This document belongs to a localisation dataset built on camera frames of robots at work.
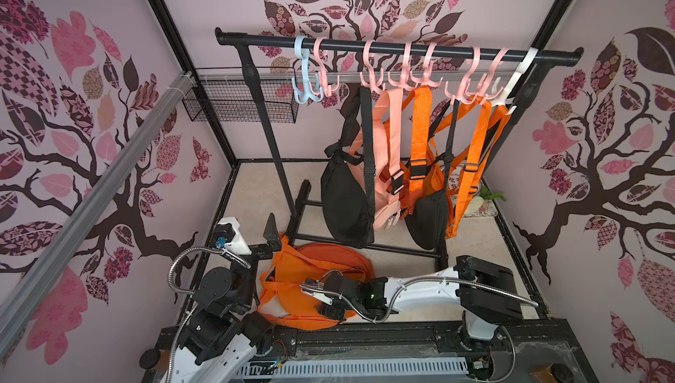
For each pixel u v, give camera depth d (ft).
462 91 1.68
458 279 1.51
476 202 3.29
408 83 1.79
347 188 2.48
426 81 1.75
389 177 2.04
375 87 1.76
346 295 1.93
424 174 2.09
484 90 1.67
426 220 2.17
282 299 2.59
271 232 1.80
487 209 3.39
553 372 2.01
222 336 1.51
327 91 1.75
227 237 1.58
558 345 2.39
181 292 1.41
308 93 1.79
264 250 1.81
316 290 1.81
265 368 2.32
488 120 1.87
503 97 1.68
